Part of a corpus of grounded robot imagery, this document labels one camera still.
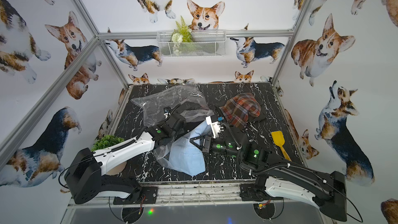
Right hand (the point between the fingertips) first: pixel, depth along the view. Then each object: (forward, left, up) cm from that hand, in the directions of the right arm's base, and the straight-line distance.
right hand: (189, 143), depth 58 cm
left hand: (+20, +8, -18) cm, 28 cm away
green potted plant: (+7, +41, -13) cm, 44 cm away
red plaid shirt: (+31, -24, -23) cm, 45 cm away
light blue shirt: (-2, +2, -7) cm, 7 cm away
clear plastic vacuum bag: (+33, +30, -25) cm, 51 cm away
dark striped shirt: (+30, -40, -30) cm, 58 cm away
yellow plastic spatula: (+15, -48, -32) cm, 59 cm away
